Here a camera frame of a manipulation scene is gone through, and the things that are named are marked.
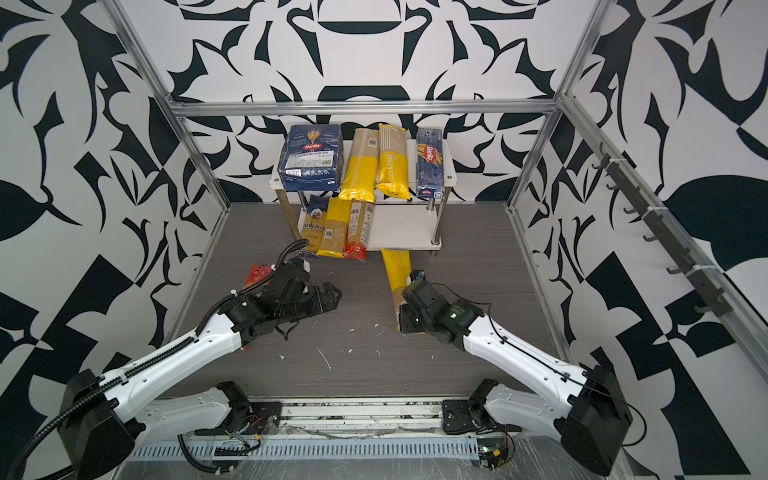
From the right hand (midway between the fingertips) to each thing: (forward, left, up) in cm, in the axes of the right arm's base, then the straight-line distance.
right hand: (403, 314), depth 79 cm
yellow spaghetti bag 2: (+25, +21, -2) cm, 33 cm away
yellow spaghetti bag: (+15, +1, 0) cm, 15 cm away
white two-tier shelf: (+37, 0, -6) cm, 38 cm away
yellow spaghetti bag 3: (+27, +10, +24) cm, 38 cm away
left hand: (+4, +19, +5) cm, 20 cm away
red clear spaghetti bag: (+33, +13, -2) cm, 36 cm away
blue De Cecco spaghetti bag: (+34, +29, -2) cm, 44 cm away
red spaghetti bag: (+18, +46, -8) cm, 50 cm away
